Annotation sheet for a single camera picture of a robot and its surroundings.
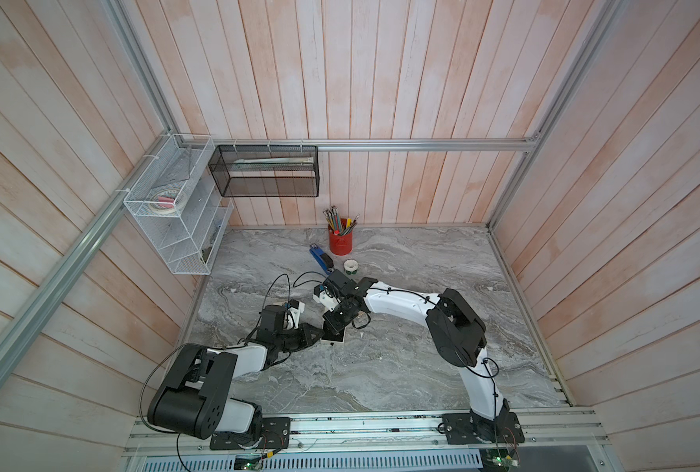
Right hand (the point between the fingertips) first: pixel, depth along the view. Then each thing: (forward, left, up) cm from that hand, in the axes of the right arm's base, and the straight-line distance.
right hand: (328, 325), depth 92 cm
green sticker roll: (+23, -7, +1) cm, 24 cm away
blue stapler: (+24, +3, +3) cm, 25 cm away
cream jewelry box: (-7, -3, +10) cm, 12 cm away
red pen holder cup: (+30, -3, +5) cm, 31 cm away
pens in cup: (+34, -2, +11) cm, 36 cm away
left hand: (-4, +1, +1) cm, 4 cm away
